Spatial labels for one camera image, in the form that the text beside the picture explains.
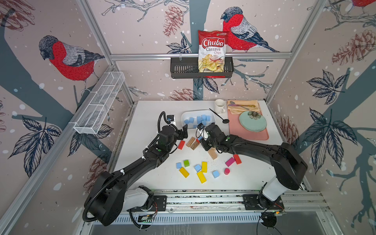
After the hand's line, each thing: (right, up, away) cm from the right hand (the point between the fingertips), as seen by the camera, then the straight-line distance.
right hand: (201, 138), depth 88 cm
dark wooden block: (-4, -6, +6) cm, 9 cm away
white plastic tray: (-10, +15, +18) cm, 25 cm away
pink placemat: (+27, +5, +19) cm, 33 cm away
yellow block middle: (+2, -17, -1) cm, 17 cm away
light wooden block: (-7, -4, +8) cm, 11 cm away
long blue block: (0, +11, +22) cm, 24 cm away
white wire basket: (-57, +12, -17) cm, 61 cm away
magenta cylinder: (+15, -18, -5) cm, 24 cm away
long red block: (-13, -6, +7) cm, 16 cm away
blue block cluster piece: (+3, +13, +21) cm, 25 cm away
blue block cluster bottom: (-6, +10, +19) cm, 23 cm away
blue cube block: (+6, +12, +19) cm, 23 cm away
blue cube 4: (-2, -17, -3) cm, 17 cm away
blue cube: (+3, +9, +17) cm, 20 cm away
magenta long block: (+18, -14, 0) cm, 23 cm away
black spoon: (+19, +10, +19) cm, 29 cm away
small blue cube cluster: (-10, +9, +19) cm, 23 cm away
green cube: (-9, -15, -1) cm, 17 cm away
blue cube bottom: (+8, -20, -5) cm, 22 cm away
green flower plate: (+40, +10, +19) cm, 46 cm away
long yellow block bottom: (0, -21, -6) cm, 22 cm away
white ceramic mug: (+15, +22, +22) cm, 35 cm away
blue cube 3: (-14, -17, 0) cm, 22 cm away
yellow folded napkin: (+31, +21, +31) cm, 49 cm away
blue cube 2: (-4, +8, -8) cm, 12 cm away
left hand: (-11, +11, -5) cm, 16 cm away
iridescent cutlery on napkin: (+43, +22, +30) cm, 57 cm away
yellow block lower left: (-10, -19, -4) cm, 22 cm away
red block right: (+22, -12, 0) cm, 25 cm away
